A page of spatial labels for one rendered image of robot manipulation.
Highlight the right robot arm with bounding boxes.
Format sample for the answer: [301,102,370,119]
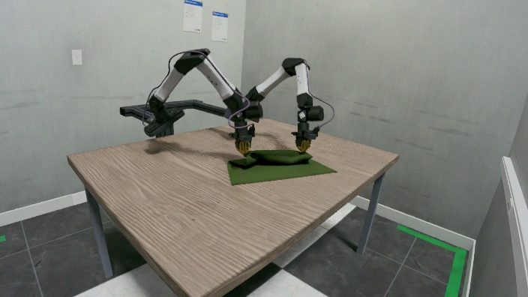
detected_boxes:
[144,49,263,143]

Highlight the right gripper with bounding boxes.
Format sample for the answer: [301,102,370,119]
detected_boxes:
[229,122,251,155]

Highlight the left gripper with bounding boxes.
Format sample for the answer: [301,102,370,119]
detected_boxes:
[291,123,311,153]

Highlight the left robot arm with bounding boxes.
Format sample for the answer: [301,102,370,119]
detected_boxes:
[244,58,324,140]

